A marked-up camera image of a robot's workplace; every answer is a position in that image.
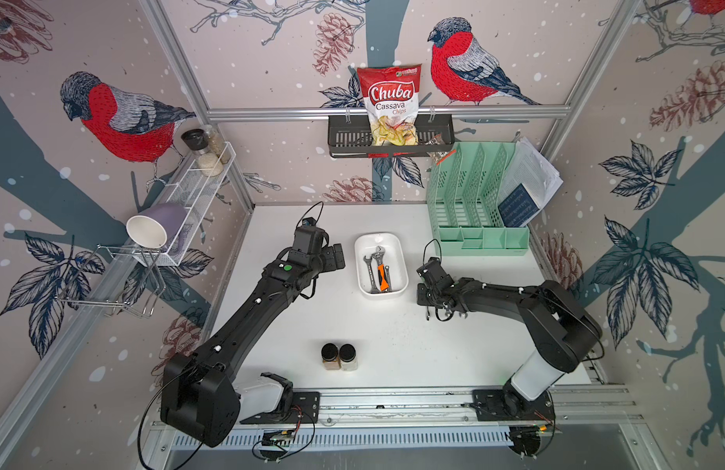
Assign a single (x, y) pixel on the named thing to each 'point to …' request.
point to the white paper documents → (528, 166)
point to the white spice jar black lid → (347, 354)
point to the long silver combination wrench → (372, 282)
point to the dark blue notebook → (517, 208)
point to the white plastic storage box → (396, 257)
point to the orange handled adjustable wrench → (382, 274)
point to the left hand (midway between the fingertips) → (334, 246)
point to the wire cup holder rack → (121, 279)
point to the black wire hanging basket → (348, 136)
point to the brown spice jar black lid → (330, 356)
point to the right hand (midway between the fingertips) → (422, 292)
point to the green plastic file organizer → (463, 192)
